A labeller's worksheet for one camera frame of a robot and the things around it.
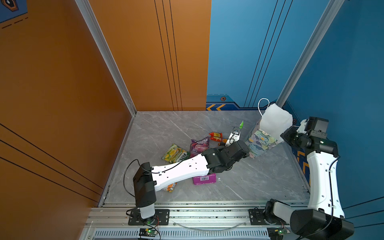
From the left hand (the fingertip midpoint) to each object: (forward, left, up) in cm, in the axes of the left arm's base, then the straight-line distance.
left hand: (236, 143), depth 72 cm
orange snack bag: (-14, +33, -23) cm, 43 cm away
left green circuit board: (-34, +41, -27) cm, 60 cm away
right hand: (+5, -23, +2) cm, 24 cm away
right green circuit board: (-33, -19, -25) cm, 46 cm away
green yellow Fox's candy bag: (+5, +32, -22) cm, 39 cm away
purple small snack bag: (+11, +19, -22) cm, 31 cm away
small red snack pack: (+20, +6, -22) cm, 31 cm away
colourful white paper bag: (+2, -13, +5) cm, 14 cm away
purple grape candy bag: (-10, +11, -20) cm, 25 cm away
